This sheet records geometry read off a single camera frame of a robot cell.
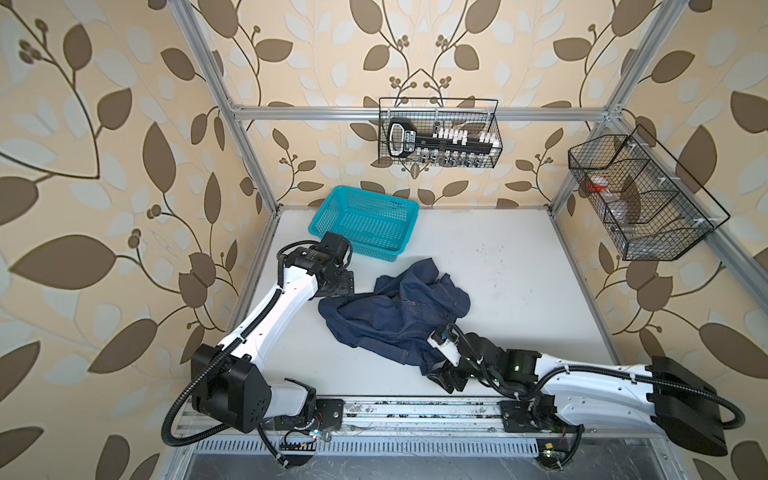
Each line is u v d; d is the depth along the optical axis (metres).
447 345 0.69
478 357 0.59
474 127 0.94
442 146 0.84
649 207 0.73
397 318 0.81
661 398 0.42
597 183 0.81
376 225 1.16
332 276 0.58
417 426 0.74
